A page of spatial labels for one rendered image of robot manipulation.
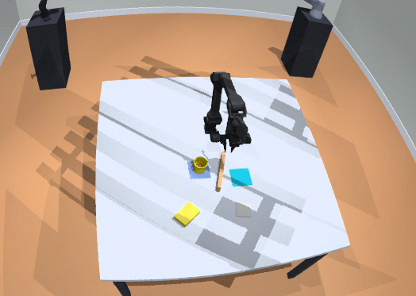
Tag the yellow flat block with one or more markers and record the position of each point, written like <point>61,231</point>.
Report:
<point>187,214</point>

